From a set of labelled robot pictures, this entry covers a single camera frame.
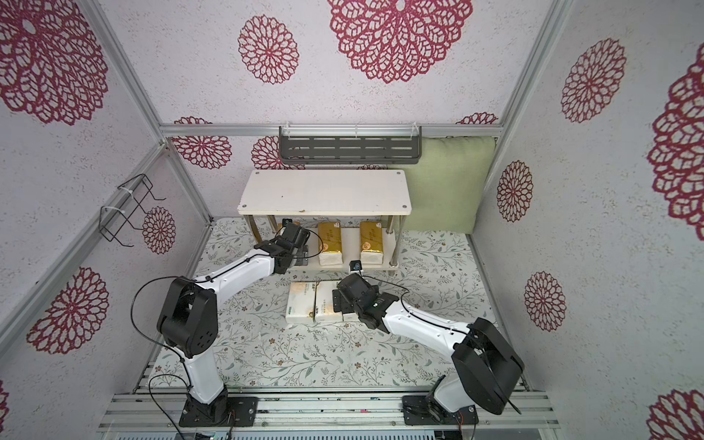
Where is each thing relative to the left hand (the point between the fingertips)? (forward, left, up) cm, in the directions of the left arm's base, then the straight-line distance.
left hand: (288, 253), depth 94 cm
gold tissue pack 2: (+6, -15, +1) cm, 16 cm away
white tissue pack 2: (-16, -13, -6) cm, 22 cm away
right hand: (-15, -20, -1) cm, 25 cm away
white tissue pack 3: (-20, -22, -8) cm, 30 cm away
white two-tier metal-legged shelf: (+29, -22, -12) cm, 39 cm away
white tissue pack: (-16, -5, -7) cm, 18 cm away
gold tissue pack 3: (+3, -29, +1) cm, 29 cm away
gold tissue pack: (+1, 0, +13) cm, 14 cm away
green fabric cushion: (+23, -57, +11) cm, 62 cm away
